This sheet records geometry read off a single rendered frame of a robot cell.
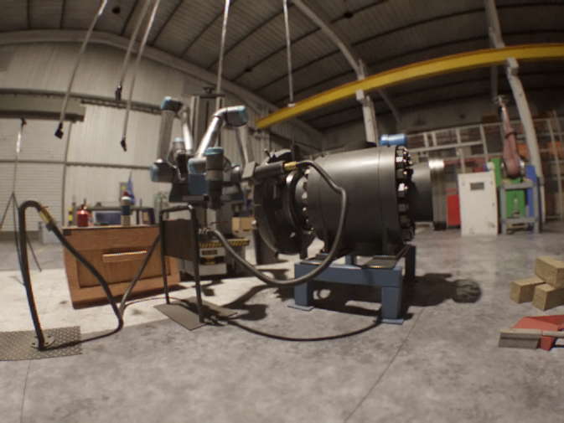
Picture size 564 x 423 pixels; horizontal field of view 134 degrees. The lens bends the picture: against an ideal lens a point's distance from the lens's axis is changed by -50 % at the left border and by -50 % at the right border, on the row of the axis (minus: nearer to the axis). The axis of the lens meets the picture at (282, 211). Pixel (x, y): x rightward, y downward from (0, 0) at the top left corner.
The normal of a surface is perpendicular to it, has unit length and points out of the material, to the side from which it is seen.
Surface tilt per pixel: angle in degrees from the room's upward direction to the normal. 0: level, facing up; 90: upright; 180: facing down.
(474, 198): 90
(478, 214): 90
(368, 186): 83
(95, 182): 90
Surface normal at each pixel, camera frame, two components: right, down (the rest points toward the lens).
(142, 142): 0.73, -0.04
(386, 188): -0.60, -0.05
